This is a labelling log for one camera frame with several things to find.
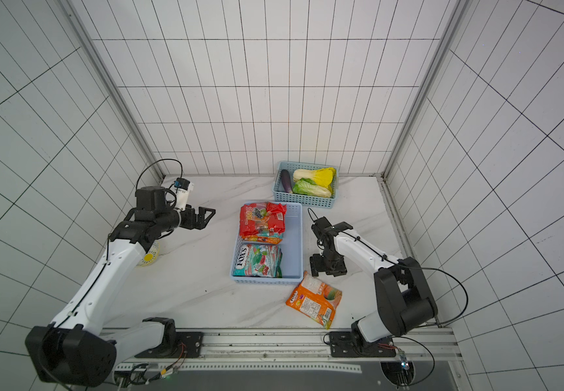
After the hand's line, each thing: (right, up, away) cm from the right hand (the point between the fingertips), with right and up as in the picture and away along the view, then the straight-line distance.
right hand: (316, 273), depth 85 cm
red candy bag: (-20, +19, +5) cm, 28 cm away
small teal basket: (-14, +28, +20) cm, 37 cm away
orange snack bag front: (-1, -7, -5) cm, 9 cm away
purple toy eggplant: (-10, +35, +29) cm, 46 cm away
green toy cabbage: (-1, +31, +21) cm, 38 cm away
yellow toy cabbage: (+7, +36, +21) cm, 42 cm away
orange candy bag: (-20, +11, +10) cm, 24 cm away
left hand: (-40, +22, -6) cm, 46 cm away
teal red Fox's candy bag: (-19, +5, -1) cm, 20 cm away
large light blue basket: (-8, +7, +9) cm, 15 cm away
